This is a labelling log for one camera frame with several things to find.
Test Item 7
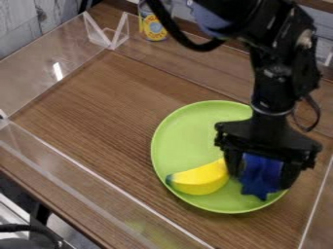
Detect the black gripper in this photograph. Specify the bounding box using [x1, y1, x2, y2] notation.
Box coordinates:
[214, 118, 322, 190]

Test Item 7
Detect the blue star-shaped block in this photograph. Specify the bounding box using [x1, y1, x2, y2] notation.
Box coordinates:
[239, 154, 283, 200]

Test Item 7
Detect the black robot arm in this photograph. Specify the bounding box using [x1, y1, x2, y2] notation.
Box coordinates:
[192, 0, 321, 192]

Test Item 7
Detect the green plate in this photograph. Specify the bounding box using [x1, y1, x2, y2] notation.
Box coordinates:
[151, 100, 286, 214]

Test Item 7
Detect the yellow toy banana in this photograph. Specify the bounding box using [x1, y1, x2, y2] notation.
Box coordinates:
[166, 159, 230, 196]

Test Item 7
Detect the yellow labelled tin can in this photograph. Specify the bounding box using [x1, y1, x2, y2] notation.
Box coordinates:
[138, 0, 167, 42]

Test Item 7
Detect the clear acrylic enclosure wall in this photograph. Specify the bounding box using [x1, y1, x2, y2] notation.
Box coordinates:
[0, 5, 333, 249]

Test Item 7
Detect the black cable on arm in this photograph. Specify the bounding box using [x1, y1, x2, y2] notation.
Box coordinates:
[144, 0, 322, 133]

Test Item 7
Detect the black cable lower left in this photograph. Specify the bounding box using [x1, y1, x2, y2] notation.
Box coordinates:
[0, 223, 67, 249]

